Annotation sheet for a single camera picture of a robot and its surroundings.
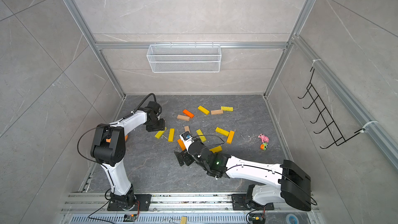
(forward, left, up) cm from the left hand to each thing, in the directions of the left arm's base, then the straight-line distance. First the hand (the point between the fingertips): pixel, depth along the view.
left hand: (163, 126), depth 97 cm
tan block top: (+12, -35, -3) cm, 37 cm away
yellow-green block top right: (+16, -44, -4) cm, 47 cm away
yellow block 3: (-4, -39, -3) cm, 39 cm away
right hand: (-21, -16, +12) cm, 29 cm away
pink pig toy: (-10, -64, -3) cm, 65 cm away
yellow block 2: (-5, -6, -3) cm, 8 cm away
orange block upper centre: (+13, -16, -3) cm, 20 cm away
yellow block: (-3, +2, -3) cm, 5 cm away
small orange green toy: (-15, -62, -2) cm, 64 cm away
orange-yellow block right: (-7, -43, -3) cm, 44 cm away
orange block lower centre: (-12, -13, -2) cm, 17 cm away
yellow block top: (+15, -27, -4) cm, 31 cm away
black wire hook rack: (-24, -77, +30) cm, 86 cm away
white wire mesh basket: (+36, -15, +26) cm, 47 cm away
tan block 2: (+9, -13, -3) cm, 16 cm away
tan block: (0, -15, -4) cm, 15 cm away
